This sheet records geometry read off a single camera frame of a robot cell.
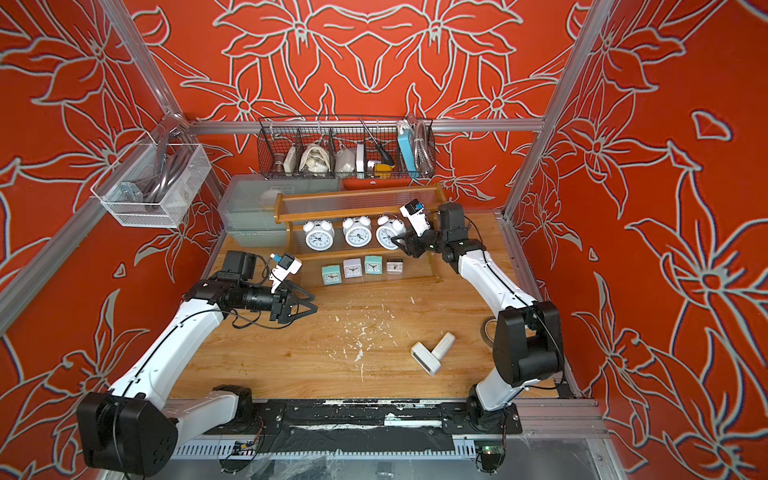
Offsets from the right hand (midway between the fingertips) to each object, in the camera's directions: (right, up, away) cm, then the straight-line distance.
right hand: (394, 232), depth 83 cm
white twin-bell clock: (-11, 0, +3) cm, 11 cm away
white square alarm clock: (-13, -11, +12) cm, 21 cm away
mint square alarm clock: (-20, -14, +12) cm, 27 cm away
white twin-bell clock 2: (-1, +1, -2) cm, 2 cm away
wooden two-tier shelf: (-32, +8, +11) cm, 35 cm away
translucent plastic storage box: (-48, +10, +13) cm, 50 cm away
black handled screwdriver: (-3, +26, +12) cm, 29 cm away
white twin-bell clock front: (-22, -1, +2) cm, 22 cm away
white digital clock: (+8, -34, -5) cm, 35 cm away
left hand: (-21, -17, -12) cm, 29 cm away
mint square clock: (-6, -10, +15) cm, 19 cm away
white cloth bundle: (-24, +23, +7) cm, 34 cm away
